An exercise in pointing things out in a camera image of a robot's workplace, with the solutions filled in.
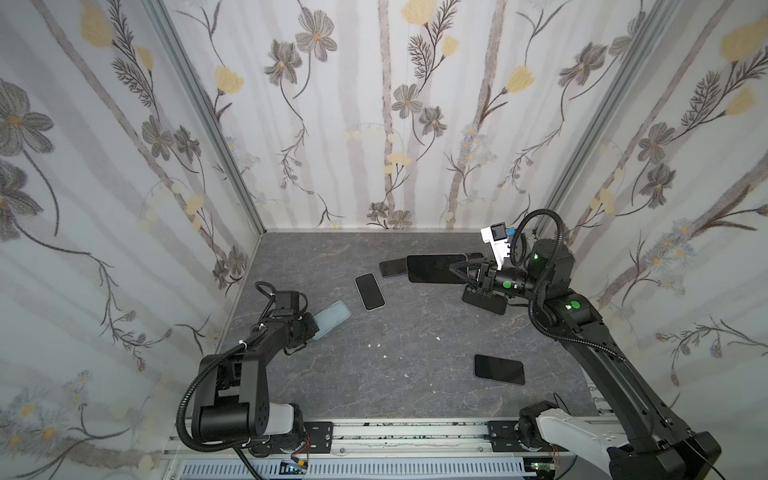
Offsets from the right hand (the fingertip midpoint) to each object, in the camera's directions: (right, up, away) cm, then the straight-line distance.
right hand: (454, 265), depth 62 cm
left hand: (-40, -18, +30) cm, 53 cm away
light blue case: (-33, -18, +35) cm, 51 cm away
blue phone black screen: (-21, -10, +41) cm, 47 cm away
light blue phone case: (-21, -10, +40) cm, 46 cm away
